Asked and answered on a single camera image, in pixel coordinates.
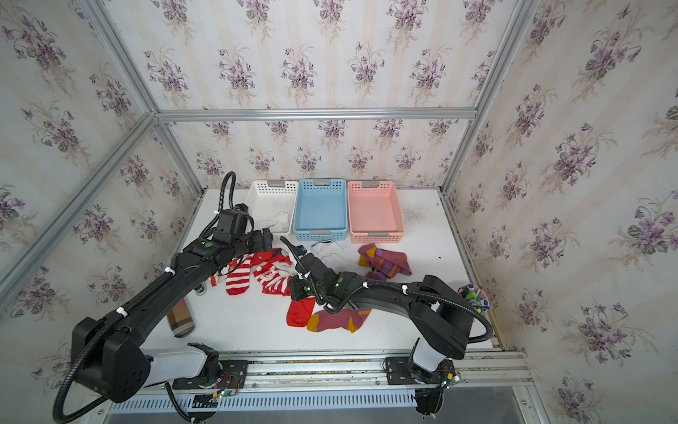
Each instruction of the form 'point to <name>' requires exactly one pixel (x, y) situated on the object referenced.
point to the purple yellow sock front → (349, 319)
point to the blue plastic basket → (320, 212)
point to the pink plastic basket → (375, 213)
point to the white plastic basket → (271, 205)
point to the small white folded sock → (328, 251)
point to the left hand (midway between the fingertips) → (261, 237)
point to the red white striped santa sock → (274, 277)
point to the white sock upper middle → (351, 261)
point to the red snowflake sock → (270, 257)
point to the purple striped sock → (376, 276)
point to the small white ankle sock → (281, 218)
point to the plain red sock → (299, 312)
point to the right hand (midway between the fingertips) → (292, 285)
